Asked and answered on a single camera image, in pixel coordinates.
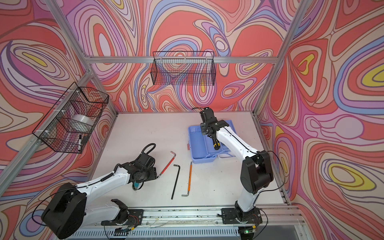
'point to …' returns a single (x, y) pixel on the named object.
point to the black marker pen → (80, 143)
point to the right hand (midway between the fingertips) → (210, 129)
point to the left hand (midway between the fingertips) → (155, 174)
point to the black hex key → (176, 180)
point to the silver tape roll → (83, 118)
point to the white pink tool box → (201, 145)
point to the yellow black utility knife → (216, 144)
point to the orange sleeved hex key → (189, 181)
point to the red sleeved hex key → (168, 165)
